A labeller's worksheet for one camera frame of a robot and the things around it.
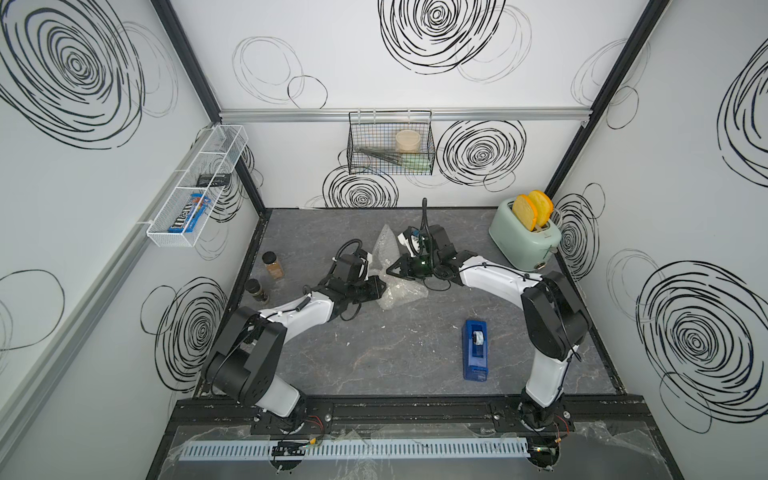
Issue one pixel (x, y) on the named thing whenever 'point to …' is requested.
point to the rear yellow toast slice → (544, 206)
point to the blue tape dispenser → (475, 346)
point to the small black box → (220, 180)
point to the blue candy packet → (180, 223)
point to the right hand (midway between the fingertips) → (388, 271)
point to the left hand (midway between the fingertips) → (387, 287)
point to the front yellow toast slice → (525, 211)
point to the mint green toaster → (525, 249)
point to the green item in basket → (416, 161)
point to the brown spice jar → (275, 269)
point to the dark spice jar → (253, 286)
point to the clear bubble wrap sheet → (399, 291)
